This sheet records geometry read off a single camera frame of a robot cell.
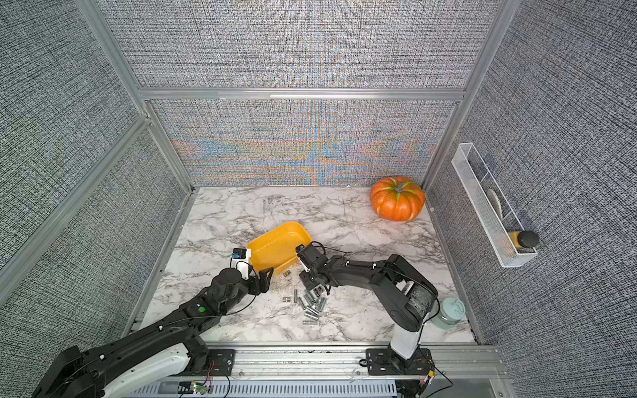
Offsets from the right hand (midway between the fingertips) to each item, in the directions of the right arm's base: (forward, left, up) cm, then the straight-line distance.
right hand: (307, 269), depth 92 cm
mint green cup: (-18, -44, +9) cm, 48 cm away
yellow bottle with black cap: (-7, -56, +32) cm, 65 cm away
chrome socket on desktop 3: (-18, -1, -1) cm, 18 cm away
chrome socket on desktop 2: (-16, -2, 0) cm, 16 cm away
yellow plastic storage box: (+12, +13, -4) cm, 18 cm away
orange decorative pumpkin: (+26, -36, +10) cm, 45 cm away
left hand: (-4, +13, +10) cm, 17 cm away
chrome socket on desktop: (-11, +7, -1) cm, 13 cm away
